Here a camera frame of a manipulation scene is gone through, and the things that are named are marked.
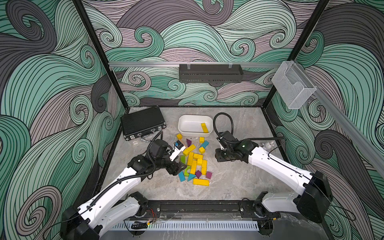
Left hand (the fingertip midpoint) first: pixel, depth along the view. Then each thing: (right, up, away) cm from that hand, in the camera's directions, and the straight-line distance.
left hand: (181, 160), depth 74 cm
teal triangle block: (+5, -12, +9) cm, 16 cm away
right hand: (+19, 0, +6) cm, 20 cm away
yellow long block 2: (+7, -8, +13) cm, 16 cm away
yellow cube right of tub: (+13, +7, +24) cm, 28 cm away
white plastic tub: (+5, +16, +35) cm, 39 cm away
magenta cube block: (+15, -11, +10) cm, 21 cm away
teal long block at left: (0, -12, +9) cm, 15 cm away
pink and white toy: (+53, +5, +16) cm, 55 cm away
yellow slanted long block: (+4, +1, +20) cm, 21 cm away
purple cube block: (+9, -11, +9) cm, 17 cm away
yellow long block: (+11, -15, +8) cm, 20 cm away
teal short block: (+15, +4, +23) cm, 28 cm away
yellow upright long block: (+5, -4, +16) cm, 17 cm away
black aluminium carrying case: (-28, +18, +28) cm, 44 cm away
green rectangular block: (0, -5, +17) cm, 18 cm away
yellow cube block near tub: (-3, +9, +26) cm, 28 cm away
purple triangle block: (+4, +5, +24) cm, 24 cm away
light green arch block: (+2, -10, +9) cm, 14 cm away
